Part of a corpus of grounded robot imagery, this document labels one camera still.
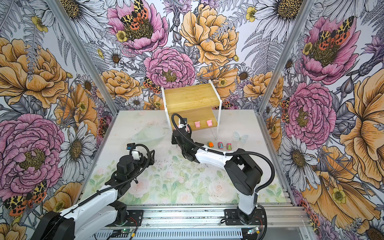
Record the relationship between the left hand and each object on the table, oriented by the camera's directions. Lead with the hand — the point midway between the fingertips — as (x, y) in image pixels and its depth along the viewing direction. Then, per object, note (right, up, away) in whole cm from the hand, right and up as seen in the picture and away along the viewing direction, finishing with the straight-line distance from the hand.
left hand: (147, 155), depth 87 cm
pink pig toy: (+29, +18, +4) cm, 34 cm away
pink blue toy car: (+44, +4, +12) cm, 46 cm away
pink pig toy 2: (+36, +18, +5) cm, 41 cm away
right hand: (+16, +12, +2) cm, 20 cm away
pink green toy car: (+49, +3, +12) cm, 51 cm away
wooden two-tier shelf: (+27, +29, -7) cm, 40 cm away
